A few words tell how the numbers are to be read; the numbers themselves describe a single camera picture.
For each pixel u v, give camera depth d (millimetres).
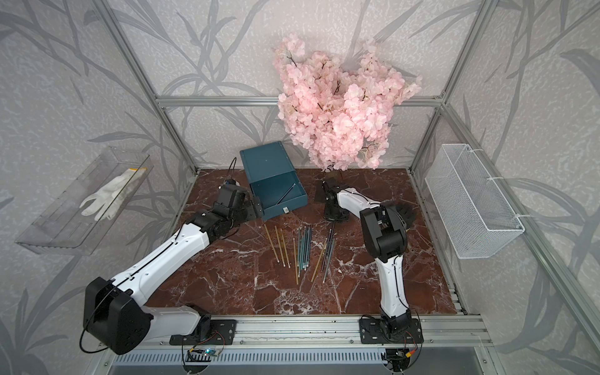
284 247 934
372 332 726
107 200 680
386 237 566
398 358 721
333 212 883
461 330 757
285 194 911
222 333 732
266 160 941
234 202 620
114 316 391
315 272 865
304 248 926
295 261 889
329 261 889
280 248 932
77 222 649
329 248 918
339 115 619
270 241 940
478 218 596
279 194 917
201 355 721
